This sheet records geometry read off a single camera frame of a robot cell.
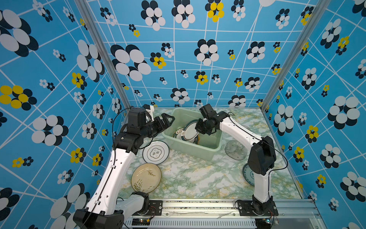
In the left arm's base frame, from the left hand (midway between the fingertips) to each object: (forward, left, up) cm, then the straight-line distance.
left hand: (171, 120), depth 69 cm
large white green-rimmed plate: (+11, -9, -27) cm, 31 cm away
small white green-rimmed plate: (+14, -1, -32) cm, 35 cm away
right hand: (+9, -14, -20) cm, 26 cm away
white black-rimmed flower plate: (0, +13, -33) cm, 36 cm away
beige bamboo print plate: (-17, +16, -33) cm, 41 cm away
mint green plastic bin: (-6, -19, -15) cm, 25 cm away
